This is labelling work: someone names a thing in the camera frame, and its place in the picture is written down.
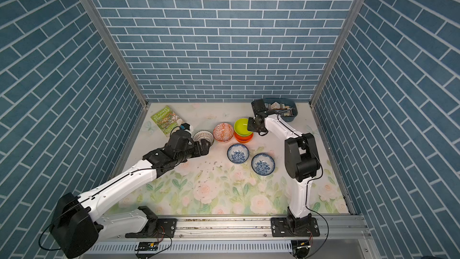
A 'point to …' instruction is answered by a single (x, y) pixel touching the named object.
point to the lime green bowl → (241, 128)
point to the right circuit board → (300, 248)
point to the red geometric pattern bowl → (223, 132)
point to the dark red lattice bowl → (203, 135)
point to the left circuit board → (147, 246)
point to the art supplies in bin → (279, 107)
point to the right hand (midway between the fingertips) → (252, 127)
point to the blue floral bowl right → (263, 164)
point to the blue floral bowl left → (238, 153)
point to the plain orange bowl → (244, 139)
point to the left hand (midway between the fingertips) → (208, 145)
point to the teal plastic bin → (290, 102)
